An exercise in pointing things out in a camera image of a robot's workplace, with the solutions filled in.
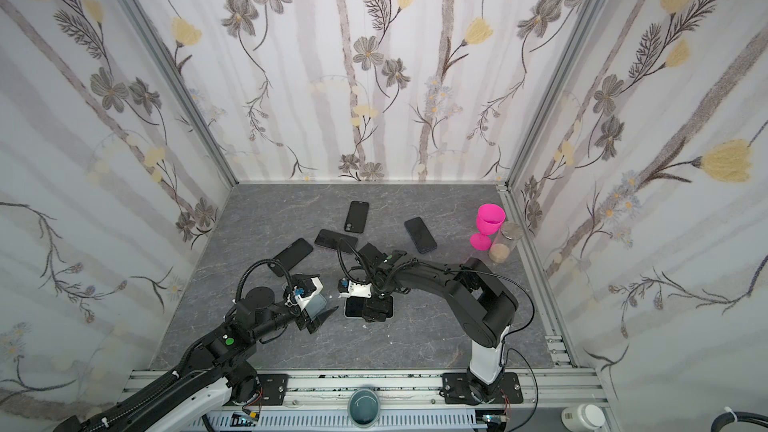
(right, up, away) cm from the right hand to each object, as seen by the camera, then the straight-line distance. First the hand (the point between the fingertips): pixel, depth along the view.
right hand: (363, 292), depth 87 cm
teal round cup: (+2, -24, -16) cm, 29 cm away
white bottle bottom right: (+50, -20, -25) cm, 59 cm away
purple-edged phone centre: (-13, +14, +16) cm, 25 cm away
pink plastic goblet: (+39, +22, +3) cm, 45 cm away
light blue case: (0, -4, -9) cm, 10 cm away
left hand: (-10, +5, -10) cm, 16 cm away
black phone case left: (-26, +9, +12) cm, 30 cm away
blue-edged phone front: (-1, 0, -12) cm, 12 cm away
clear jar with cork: (+44, +15, +5) cm, 47 cm away
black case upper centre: (-5, +22, +24) cm, 33 cm away
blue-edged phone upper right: (+19, +15, +16) cm, 29 cm away
